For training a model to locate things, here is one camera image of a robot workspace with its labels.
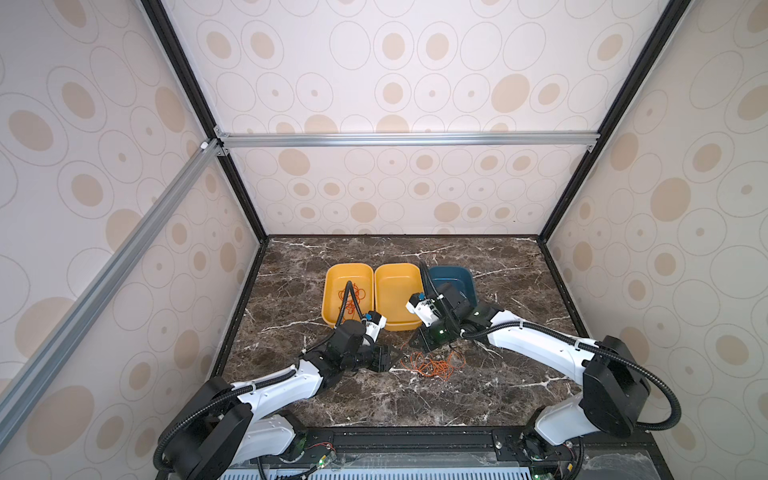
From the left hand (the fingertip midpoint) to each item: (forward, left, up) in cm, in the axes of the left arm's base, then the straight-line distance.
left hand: (404, 353), depth 80 cm
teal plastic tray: (+30, -20, -6) cm, 37 cm away
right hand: (+2, -2, +1) cm, 3 cm away
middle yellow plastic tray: (+27, +3, -7) cm, 28 cm away
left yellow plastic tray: (+31, +23, -8) cm, 39 cm away
